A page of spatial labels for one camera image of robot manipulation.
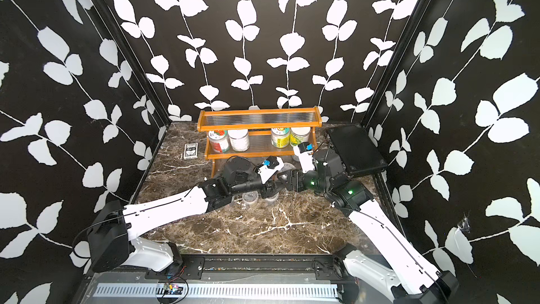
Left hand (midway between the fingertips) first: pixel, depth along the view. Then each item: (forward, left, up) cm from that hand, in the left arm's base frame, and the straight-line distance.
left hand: (287, 174), depth 70 cm
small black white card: (+30, +47, -25) cm, 61 cm away
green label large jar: (+20, -7, -3) cm, 21 cm away
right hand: (0, +1, +2) cm, 2 cm away
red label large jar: (+19, +26, -3) cm, 32 cm away
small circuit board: (-29, +40, -26) cm, 56 cm away
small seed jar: (+1, +14, -20) cm, 25 cm away
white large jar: (+18, +18, -2) cm, 25 cm away
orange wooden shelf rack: (+27, +11, -8) cm, 30 cm away
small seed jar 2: (0, +6, -21) cm, 22 cm away
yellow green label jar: (+20, +1, -4) cm, 20 cm away
